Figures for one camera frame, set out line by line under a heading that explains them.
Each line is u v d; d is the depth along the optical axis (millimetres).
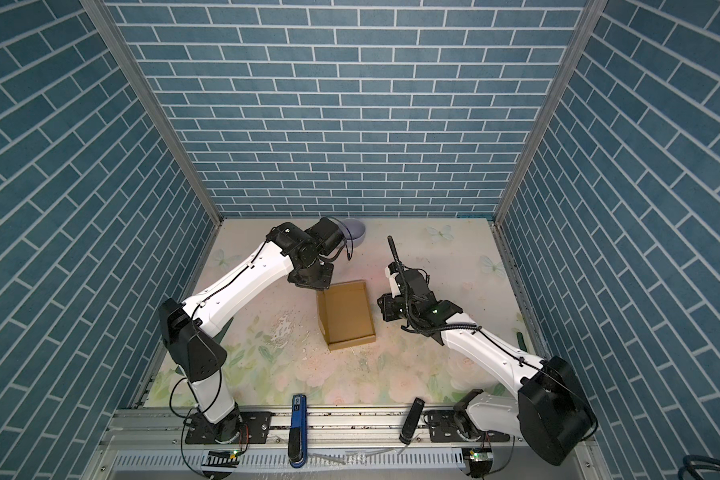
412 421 728
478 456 737
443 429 736
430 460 706
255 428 737
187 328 440
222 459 722
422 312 625
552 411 406
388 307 734
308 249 547
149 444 768
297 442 706
